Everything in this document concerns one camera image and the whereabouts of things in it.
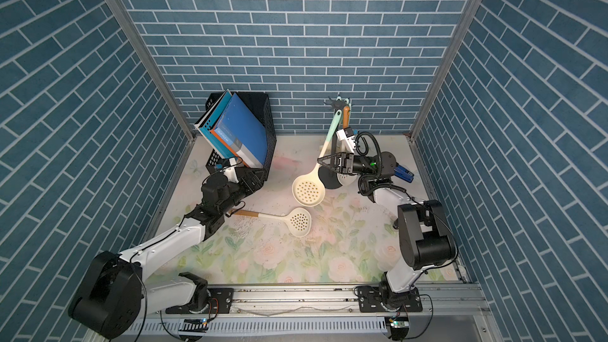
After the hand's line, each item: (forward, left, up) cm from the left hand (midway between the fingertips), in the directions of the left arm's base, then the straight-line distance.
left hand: (266, 175), depth 82 cm
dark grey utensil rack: (-5, -21, +8) cm, 23 cm away
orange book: (+13, +16, 0) cm, 21 cm away
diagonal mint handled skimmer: (-10, -15, +7) cm, 19 cm away
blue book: (+28, +15, -6) cm, 32 cm away
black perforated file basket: (+37, +8, +1) cm, 38 cm away
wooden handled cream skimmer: (-9, -11, -17) cm, 22 cm away
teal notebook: (+15, +23, +9) cm, 28 cm away
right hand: (-5, -19, +10) cm, 23 cm away
